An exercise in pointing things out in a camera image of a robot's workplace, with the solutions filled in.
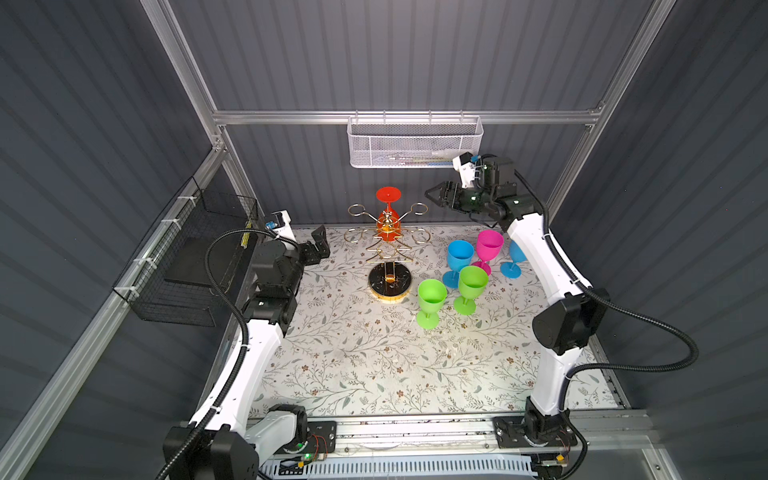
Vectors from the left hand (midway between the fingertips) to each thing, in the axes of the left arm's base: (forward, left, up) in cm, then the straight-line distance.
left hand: (306, 229), depth 73 cm
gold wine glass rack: (+6, -20, -33) cm, 39 cm away
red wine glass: (+5, -21, -4) cm, 22 cm away
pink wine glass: (+7, -53, -17) cm, 56 cm away
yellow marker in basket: (+6, +19, -8) cm, 22 cm away
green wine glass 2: (-6, -33, -24) cm, 41 cm away
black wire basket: (-8, +30, -5) cm, 31 cm away
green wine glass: (-4, -46, -21) cm, 51 cm away
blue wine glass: (+4, -43, -18) cm, 47 cm away
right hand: (+9, -33, +2) cm, 35 cm away
